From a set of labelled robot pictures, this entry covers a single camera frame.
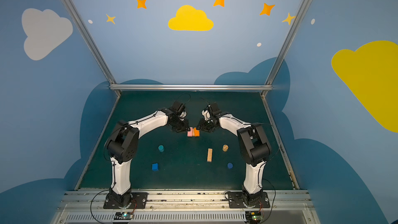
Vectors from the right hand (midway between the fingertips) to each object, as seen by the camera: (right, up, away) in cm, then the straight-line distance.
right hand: (199, 127), depth 95 cm
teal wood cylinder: (-23, -12, -5) cm, 26 cm away
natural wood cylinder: (+16, -12, -4) cm, 20 cm away
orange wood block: (-2, -4, +2) cm, 4 cm away
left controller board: (-35, -38, -25) cm, 57 cm away
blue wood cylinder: (+17, -20, -10) cm, 29 cm away
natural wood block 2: (+6, -16, -7) cm, 18 cm away
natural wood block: (-4, -5, +1) cm, 7 cm away
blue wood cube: (-24, -20, -13) cm, 34 cm away
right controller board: (+26, -39, -23) cm, 53 cm away
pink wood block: (-6, -4, +1) cm, 7 cm away
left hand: (-5, -2, -1) cm, 6 cm away
